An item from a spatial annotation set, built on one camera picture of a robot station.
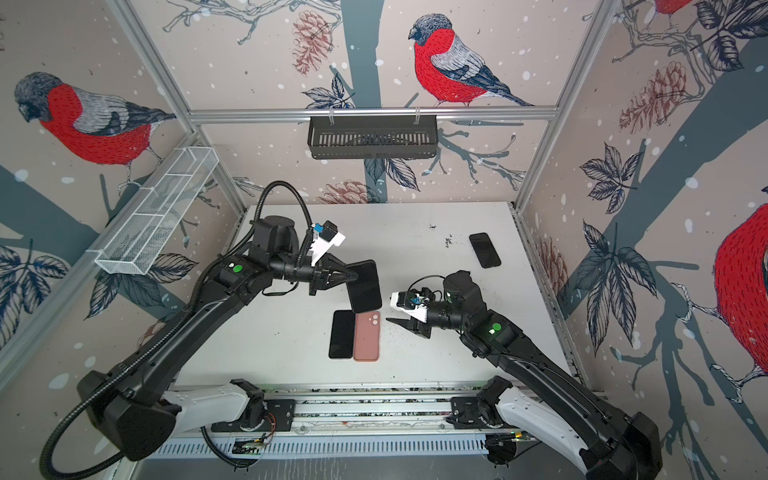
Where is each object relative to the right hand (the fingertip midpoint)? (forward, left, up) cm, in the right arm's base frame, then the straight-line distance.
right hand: (389, 308), depth 70 cm
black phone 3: (+1, +6, +5) cm, 8 cm away
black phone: (+36, -32, -23) cm, 53 cm away
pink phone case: (+1, +8, -21) cm, 22 cm away
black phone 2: (+1, +15, -21) cm, 26 cm away
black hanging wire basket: (+63, +10, +8) cm, 65 cm away
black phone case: (+2, +5, +6) cm, 8 cm away
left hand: (+2, +8, +10) cm, 13 cm away
